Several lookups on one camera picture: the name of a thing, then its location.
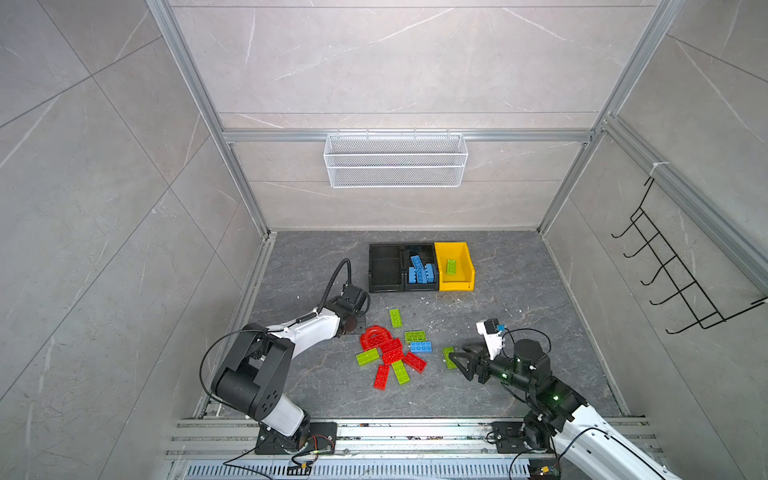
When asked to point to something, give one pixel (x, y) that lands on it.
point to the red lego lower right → (415, 362)
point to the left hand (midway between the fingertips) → (354, 317)
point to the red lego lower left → (381, 377)
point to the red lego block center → (392, 350)
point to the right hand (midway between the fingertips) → (456, 349)
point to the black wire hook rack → (690, 294)
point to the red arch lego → (375, 336)
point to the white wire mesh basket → (395, 160)
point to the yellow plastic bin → (464, 278)
